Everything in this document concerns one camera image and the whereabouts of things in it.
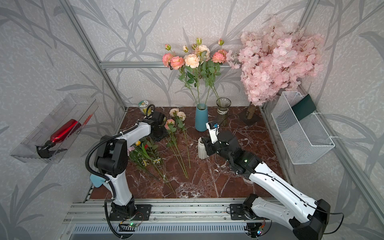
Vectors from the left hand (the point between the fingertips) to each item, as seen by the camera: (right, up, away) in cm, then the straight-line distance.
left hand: (166, 135), depth 98 cm
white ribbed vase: (+24, -10, -11) cm, 28 cm away
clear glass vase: (+38, +21, +1) cm, 43 cm away
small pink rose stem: (+1, +6, +4) cm, 8 cm away
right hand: (+25, +2, -27) cm, 37 cm away
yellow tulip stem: (-12, -9, -7) cm, 17 cm away
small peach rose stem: (+8, +12, +14) cm, 20 cm away
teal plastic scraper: (-36, -25, -14) cm, 46 cm away
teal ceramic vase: (+24, +12, -1) cm, 26 cm away
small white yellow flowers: (-4, -14, -9) cm, 18 cm away
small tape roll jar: (-20, +21, +14) cm, 33 cm away
